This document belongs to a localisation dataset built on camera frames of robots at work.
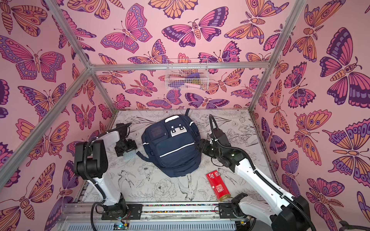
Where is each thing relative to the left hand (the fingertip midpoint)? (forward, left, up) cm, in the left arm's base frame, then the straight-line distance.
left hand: (132, 149), depth 98 cm
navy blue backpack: (0, -29, +8) cm, 30 cm away
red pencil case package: (-26, -57, +1) cm, 63 cm away
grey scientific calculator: (-6, +1, +1) cm, 6 cm away
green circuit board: (-43, -5, -2) cm, 43 cm away
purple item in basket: (+36, -42, +34) cm, 65 cm away
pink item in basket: (+24, -40, +35) cm, 58 cm away
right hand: (-8, -45, +20) cm, 50 cm away
